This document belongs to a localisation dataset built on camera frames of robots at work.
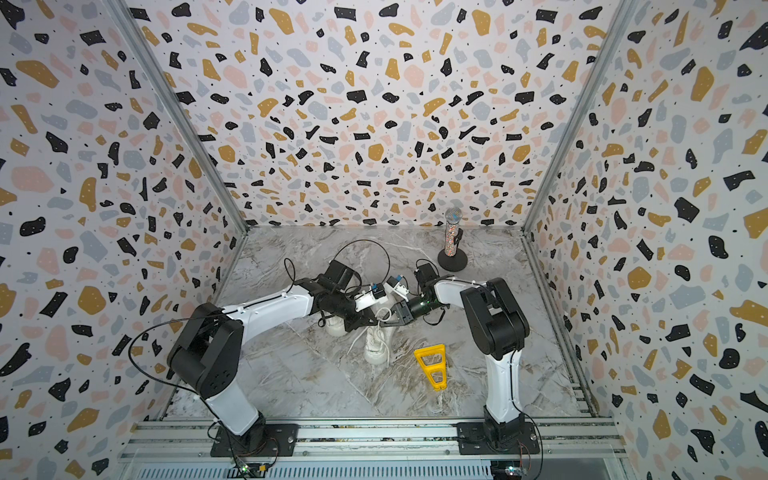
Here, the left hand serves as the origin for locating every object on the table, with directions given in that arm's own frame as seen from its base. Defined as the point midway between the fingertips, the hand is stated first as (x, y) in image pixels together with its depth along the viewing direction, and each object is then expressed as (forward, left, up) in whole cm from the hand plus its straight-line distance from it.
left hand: (378, 318), depth 87 cm
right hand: (-1, -2, -2) cm, 3 cm away
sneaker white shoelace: (-3, 0, -1) cm, 3 cm away
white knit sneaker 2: (-9, 0, -4) cm, 10 cm away
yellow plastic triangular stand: (-11, -17, -9) cm, 22 cm away
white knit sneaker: (0, +13, -4) cm, 14 cm away
